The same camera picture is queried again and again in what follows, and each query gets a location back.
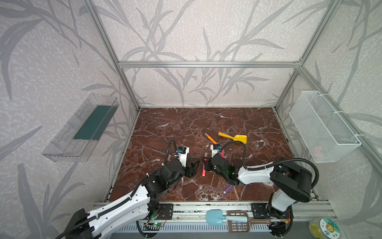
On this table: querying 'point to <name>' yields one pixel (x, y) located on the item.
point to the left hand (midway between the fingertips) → (198, 157)
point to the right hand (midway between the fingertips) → (202, 154)
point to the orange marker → (210, 139)
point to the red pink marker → (222, 154)
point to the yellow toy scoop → (238, 137)
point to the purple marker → (228, 189)
